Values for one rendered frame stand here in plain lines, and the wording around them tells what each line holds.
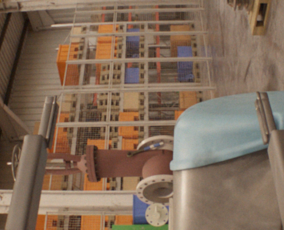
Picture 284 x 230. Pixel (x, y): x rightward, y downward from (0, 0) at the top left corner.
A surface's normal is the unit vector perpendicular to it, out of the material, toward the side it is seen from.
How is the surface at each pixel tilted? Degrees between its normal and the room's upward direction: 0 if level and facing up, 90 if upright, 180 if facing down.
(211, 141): 50
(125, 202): 90
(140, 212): 90
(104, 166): 92
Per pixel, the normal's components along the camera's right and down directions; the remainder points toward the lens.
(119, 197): -0.04, -0.65
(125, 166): 0.02, 0.58
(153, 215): -0.18, -0.01
